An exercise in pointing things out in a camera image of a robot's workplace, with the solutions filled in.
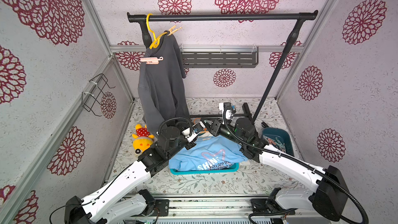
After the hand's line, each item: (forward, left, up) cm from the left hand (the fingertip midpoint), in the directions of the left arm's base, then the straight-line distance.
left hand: (195, 127), depth 71 cm
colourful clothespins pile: (+5, -49, -27) cm, 56 cm away
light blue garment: (-5, -12, -15) cm, 20 cm away
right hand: (+1, -3, +6) cm, 6 cm away
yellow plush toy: (+4, +31, -19) cm, 37 cm away
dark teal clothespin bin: (+9, -52, -27) cm, 59 cm away
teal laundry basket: (-13, -18, -20) cm, 29 cm away
